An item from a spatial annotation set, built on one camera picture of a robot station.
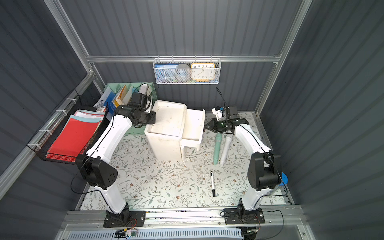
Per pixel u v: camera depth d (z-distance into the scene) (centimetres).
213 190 82
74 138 72
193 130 85
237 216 73
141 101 65
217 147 97
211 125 80
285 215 77
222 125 75
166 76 86
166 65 85
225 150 96
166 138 76
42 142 61
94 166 45
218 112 81
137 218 74
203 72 89
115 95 99
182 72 91
